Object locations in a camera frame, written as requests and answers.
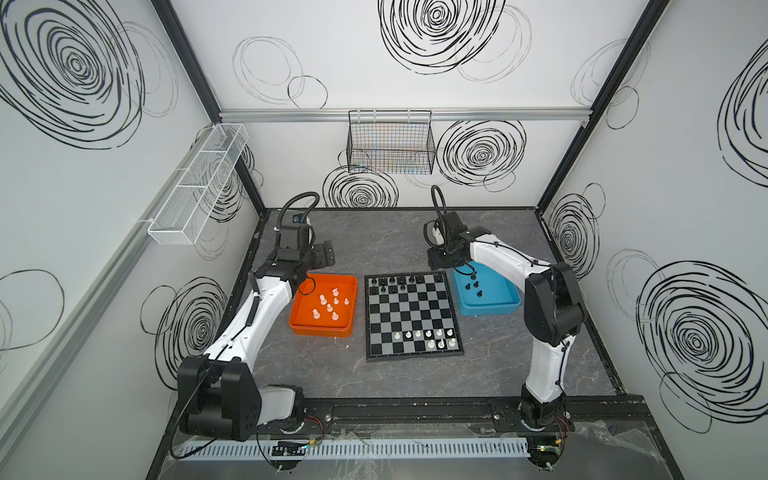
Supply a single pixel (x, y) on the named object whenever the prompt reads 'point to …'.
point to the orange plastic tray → (325, 305)
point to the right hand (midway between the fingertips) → (435, 258)
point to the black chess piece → (476, 284)
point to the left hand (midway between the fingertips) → (316, 248)
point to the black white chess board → (410, 315)
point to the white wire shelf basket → (181, 220)
